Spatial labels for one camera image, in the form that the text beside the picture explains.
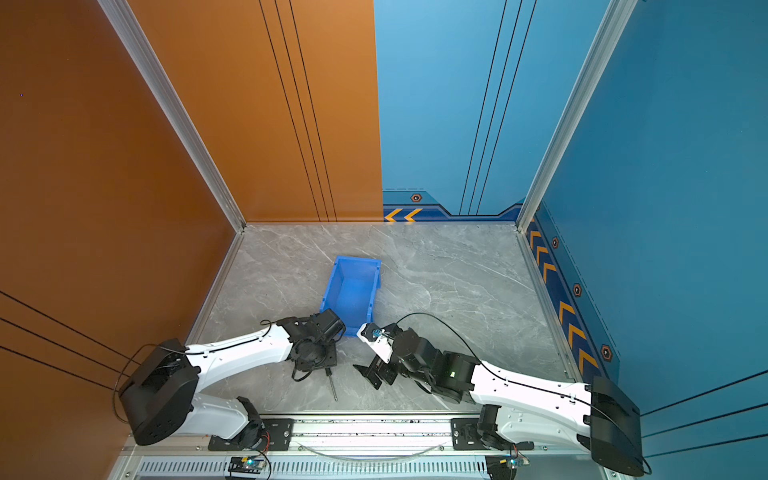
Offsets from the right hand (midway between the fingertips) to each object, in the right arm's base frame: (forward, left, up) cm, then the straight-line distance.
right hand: (364, 349), depth 72 cm
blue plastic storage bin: (+27, +8, -15) cm, 32 cm away
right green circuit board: (-22, -33, -17) cm, 43 cm away
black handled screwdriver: (-1, +12, -15) cm, 19 cm away
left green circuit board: (-21, +29, -16) cm, 39 cm away
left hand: (+3, +11, -14) cm, 18 cm away
